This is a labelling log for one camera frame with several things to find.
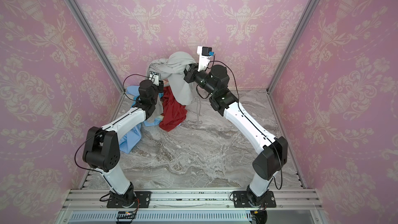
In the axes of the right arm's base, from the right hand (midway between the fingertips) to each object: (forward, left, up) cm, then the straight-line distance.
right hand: (181, 61), depth 62 cm
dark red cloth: (+6, +10, -42) cm, 44 cm away
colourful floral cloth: (+5, +20, -45) cm, 49 cm away
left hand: (+15, +18, -18) cm, 29 cm away
